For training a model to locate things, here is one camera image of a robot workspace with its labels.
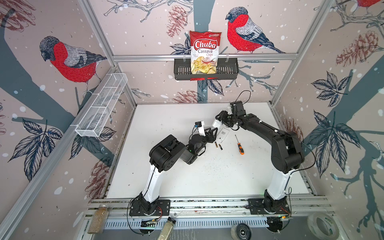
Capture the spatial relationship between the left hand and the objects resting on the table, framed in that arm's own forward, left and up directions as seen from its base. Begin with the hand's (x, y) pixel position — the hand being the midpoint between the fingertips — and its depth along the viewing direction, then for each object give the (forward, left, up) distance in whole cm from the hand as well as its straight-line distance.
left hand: (215, 129), depth 90 cm
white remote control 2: (+3, -6, -12) cm, 14 cm away
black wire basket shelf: (+32, -7, +21) cm, 39 cm away
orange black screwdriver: (-7, -17, -12) cm, 22 cm away
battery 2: (-6, -4, -12) cm, 14 cm away
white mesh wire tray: (+3, +63, +18) cm, 66 cm away
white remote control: (+4, -1, 0) cm, 4 cm away
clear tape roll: (-48, -49, -15) cm, 70 cm away
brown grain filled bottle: (-45, +57, -9) cm, 73 cm away
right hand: (+7, -1, 0) cm, 7 cm away
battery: (-4, -1, -13) cm, 13 cm away
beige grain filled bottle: (-49, +25, -9) cm, 56 cm away
